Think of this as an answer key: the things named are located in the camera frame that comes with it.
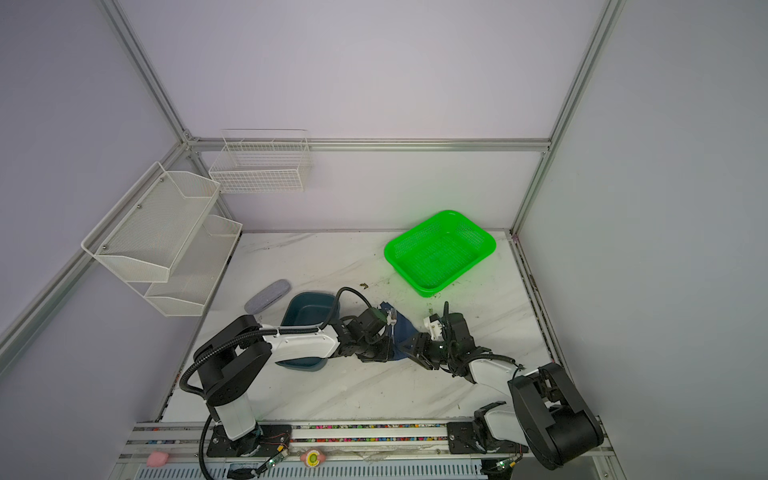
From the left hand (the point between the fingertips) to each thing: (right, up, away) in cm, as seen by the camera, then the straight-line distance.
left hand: (393, 356), depth 86 cm
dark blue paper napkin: (+3, +6, +7) cm, 9 cm away
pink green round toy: (-19, -17, -19) cm, 31 cm away
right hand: (+3, +2, -2) cm, 4 cm away
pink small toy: (-57, -19, -16) cm, 62 cm away
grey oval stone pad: (-42, +16, +13) cm, 47 cm away
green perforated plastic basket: (+18, +32, +29) cm, 46 cm away
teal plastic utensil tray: (-28, +12, +11) cm, 32 cm away
